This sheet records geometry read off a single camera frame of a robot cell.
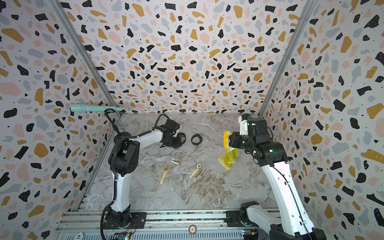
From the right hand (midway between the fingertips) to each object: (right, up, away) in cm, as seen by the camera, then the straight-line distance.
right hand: (231, 136), depth 69 cm
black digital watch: (-18, -5, +38) cm, 42 cm away
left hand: (-27, -7, +33) cm, 43 cm away
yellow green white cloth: (+2, -16, +23) cm, 28 cm away
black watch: (-27, -2, +37) cm, 46 cm away
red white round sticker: (-18, -45, +3) cm, 49 cm away
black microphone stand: (-69, -2, +32) cm, 76 cm away
